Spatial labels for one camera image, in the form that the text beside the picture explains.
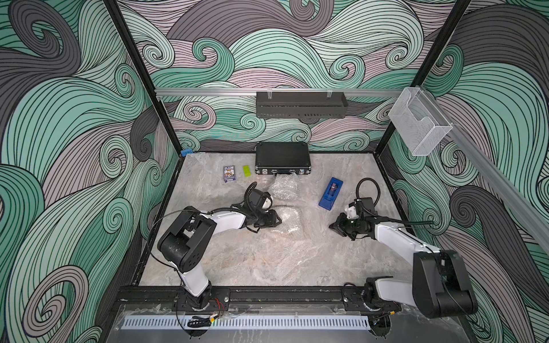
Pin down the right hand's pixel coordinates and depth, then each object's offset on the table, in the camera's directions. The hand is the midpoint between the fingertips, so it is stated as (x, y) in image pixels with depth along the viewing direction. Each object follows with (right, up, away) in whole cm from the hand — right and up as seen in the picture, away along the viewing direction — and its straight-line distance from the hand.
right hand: (328, 226), depth 88 cm
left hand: (-20, +2, +2) cm, 20 cm away
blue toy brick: (-73, +35, +35) cm, 88 cm away
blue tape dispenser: (+4, +13, +10) cm, 17 cm away
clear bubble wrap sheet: (-18, +16, +10) cm, 25 cm away
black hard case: (-19, +31, +30) cm, 47 cm away
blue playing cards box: (-46, +22, +22) cm, 56 cm away
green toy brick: (-37, +23, +26) cm, 51 cm away
